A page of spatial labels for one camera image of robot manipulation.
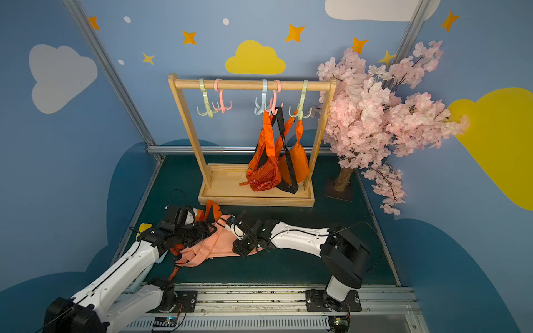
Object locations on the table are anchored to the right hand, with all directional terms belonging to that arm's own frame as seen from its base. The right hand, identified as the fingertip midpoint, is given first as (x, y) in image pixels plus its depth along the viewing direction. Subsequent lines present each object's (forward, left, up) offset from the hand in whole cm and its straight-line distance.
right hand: (239, 246), depth 82 cm
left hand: (+5, +11, +4) cm, 13 cm away
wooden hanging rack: (+35, +16, -5) cm, 39 cm away
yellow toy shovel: (+7, +45, -3) cm, 46 cm away
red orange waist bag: (+31, -8, +10) cm, 34 cm away
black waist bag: (+28, -22, +5) cm, 35 cm away
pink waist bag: (+1, +7, +1) cm, 7 cm away
